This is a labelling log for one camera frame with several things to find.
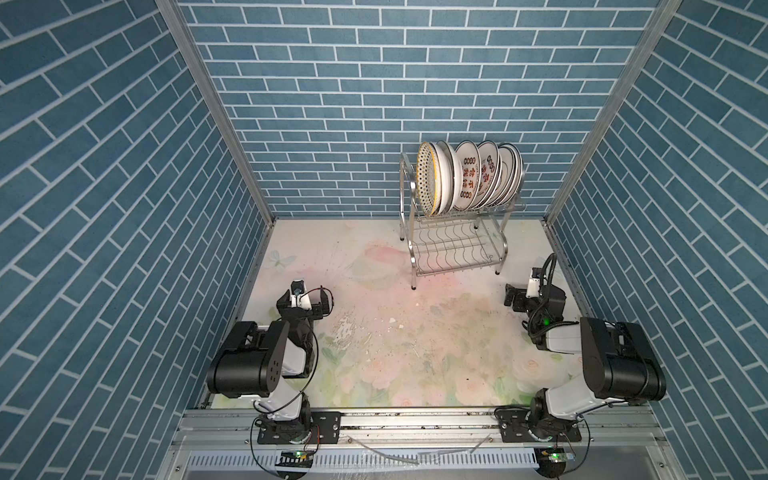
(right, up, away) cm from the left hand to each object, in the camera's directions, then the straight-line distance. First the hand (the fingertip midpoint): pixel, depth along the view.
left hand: (312, 288), depth 90 cm
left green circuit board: (+1, -39, -18) cm, 43 cm away
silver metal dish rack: (+46, +14, +18) cm, 51 cm away
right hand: (+68, 0, +5) cm, 68 cm away
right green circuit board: (+63, -39, -18) cm, 77 cm away
